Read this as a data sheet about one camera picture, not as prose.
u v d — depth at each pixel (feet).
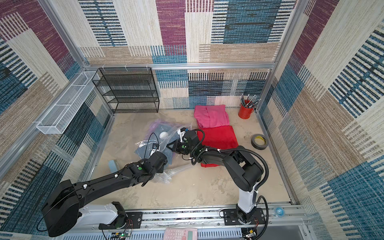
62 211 1.33
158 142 3.02
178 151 2.55
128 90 3.57
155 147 2.44
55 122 2.30
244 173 1.59
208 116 3.55
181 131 2.73
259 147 3.22
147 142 3.01
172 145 2.79
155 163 2.10
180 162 3.08
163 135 2.97
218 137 3.29
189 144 2.39
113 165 2.87
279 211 2.49
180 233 2.25
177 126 3.00
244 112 3.71
